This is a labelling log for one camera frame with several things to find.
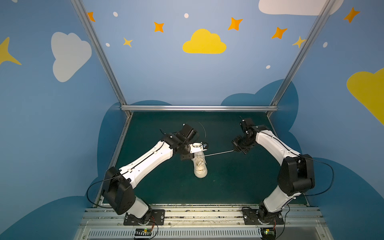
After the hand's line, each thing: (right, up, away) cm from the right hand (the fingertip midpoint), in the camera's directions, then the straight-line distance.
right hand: (233, 146), depth 90 cm
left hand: (-27, 0, -8) cm, 28 cm away
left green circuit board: (-50, -41, -16) cm, 66 cm away
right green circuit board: (+13, -42, -16) cm, 47 cm away
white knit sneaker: (-20, -10, -7) cm, 24 cm away
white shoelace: (-10, -4, -1) cm, 11 cm away
